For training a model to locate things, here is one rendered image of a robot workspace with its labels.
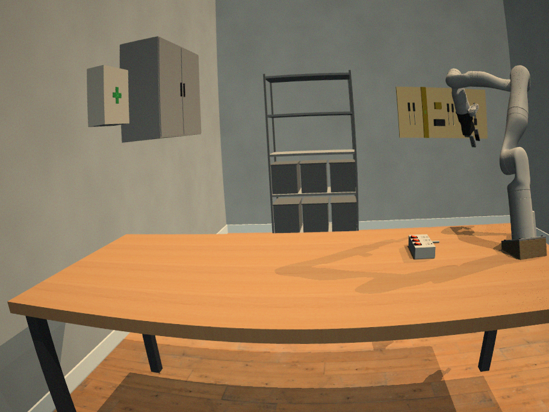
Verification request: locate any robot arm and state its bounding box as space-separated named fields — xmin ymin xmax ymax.
xmin=445 ymin=65 xmax=536 ymax=240

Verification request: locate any beige power strip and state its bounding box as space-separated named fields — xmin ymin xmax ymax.
xmin=408 ymin=234 xmax=439 ymax=259

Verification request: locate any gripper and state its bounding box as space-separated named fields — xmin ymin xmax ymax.
xmin=454 ymin=101 xmax=480 ymax=148

